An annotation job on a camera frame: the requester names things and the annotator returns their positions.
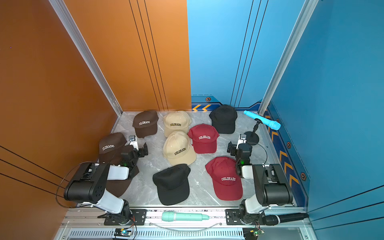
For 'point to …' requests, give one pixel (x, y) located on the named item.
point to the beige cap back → (177, 120)
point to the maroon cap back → (204, 137)
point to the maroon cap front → (227, 183)
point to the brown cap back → (145, 123)
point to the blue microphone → (273, 124)
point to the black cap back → (223, 118)
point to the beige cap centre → (177, 149)
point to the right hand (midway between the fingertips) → (239, 143)
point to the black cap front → (173, 184)
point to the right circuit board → (252, 233)
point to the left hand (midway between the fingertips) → (138, 142)
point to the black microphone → (273, 219)
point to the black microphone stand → (252, 137)
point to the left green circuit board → (121, 232)
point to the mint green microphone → (169, 216)
